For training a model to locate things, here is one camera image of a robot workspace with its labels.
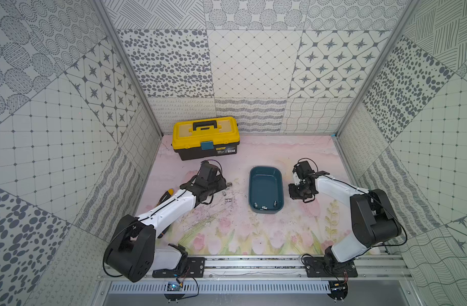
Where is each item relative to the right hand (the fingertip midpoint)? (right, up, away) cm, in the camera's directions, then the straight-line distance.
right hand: (294, 197), depth 92 cm
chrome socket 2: (-35, +1, +3) cm, 35 cm away
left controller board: (-53, -29, -21) cm, 64 cm away
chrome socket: (-33, -1, -2) cm, 33 cm away
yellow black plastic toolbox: (-45, +30, +6) cm, 55 cm away
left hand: (-35, +10, -5) cm, 37 cm away
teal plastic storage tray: (-14, +3, +2) cm, 14 cm away
